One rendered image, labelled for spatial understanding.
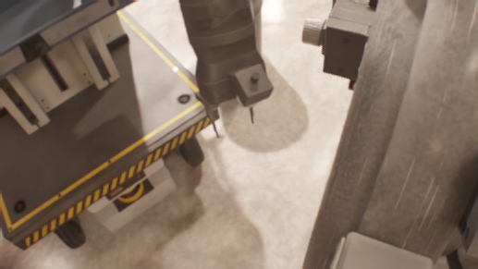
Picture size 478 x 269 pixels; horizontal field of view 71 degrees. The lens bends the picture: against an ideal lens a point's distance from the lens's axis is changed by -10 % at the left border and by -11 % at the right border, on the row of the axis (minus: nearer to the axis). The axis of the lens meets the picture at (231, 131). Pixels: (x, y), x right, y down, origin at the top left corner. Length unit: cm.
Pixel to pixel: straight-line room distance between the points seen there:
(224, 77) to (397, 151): 19
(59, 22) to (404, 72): 68
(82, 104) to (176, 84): 30
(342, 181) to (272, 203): 88
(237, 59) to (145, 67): 84
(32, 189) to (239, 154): 69
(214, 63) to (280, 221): 87
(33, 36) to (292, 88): 101
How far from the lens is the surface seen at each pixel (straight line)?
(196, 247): 120
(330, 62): 56
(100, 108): 116
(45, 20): 84
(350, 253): 33
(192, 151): 120
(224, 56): 39
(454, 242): 58
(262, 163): 130
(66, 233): 120
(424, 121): 32
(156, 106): 109
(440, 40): 32
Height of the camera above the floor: 111
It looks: 54 degrees down
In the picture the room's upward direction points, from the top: 11 degrees counter-clockwise
